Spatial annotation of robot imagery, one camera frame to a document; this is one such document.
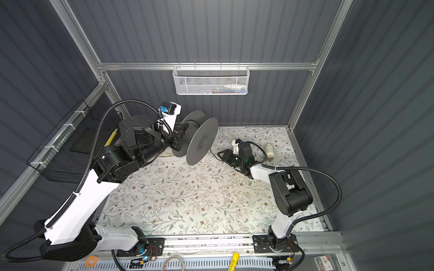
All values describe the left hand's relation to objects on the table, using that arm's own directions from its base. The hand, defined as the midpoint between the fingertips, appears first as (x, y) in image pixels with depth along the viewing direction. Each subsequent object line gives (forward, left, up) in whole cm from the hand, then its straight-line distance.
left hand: (186, 123), depth 57 cm
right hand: (+11, -13, -35) cm, 39 cm away
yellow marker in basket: (+13, +39, -19) cm, 45 cm away
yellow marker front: (-36, -15, -44) cm, 59 cm away
